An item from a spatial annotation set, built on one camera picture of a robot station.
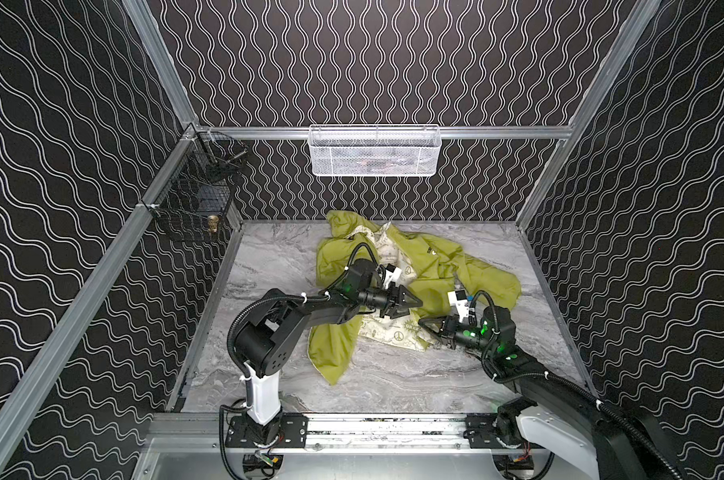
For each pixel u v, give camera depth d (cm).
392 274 84
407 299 80
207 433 76
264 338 49
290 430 74
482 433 73
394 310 78
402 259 106
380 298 78
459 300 77
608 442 41
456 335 71
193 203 94
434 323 79
